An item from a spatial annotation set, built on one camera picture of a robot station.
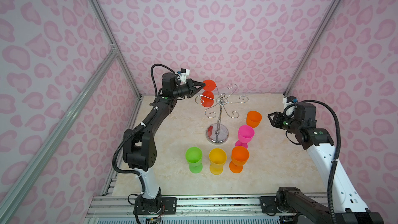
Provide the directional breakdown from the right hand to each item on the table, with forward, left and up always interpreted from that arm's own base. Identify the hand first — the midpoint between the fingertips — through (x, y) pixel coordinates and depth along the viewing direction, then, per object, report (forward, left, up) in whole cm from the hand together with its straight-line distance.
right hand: (271, 114), depth 74 cm
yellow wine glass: (-14, +25, -19) cm, 34 cm away
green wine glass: (-14, +37, -18) cm, 44 cm away
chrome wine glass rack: (+4, +24, -26) cm, 36 cm away
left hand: (+14, +31, +8) cm, 35 cm away
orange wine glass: (+7, +4, -14) cm, 16 cm away
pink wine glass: (-2, +10, -15) cm, 18 cm away
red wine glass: (+7, +31, +4) cm, 32 cm away
